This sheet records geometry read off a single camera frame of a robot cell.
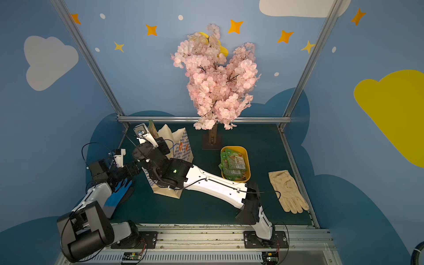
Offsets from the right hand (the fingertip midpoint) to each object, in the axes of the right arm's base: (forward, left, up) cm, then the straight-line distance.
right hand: (155, 135), depth 64 cm
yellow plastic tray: (+20, -40, -34) cm, 57 cm away
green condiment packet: (+8, -34, -33) cm, 48 cm away
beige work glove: (-7, -65, -38) cm, 76 cm away
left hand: (+3, +16, -25) cm, 29 cm away
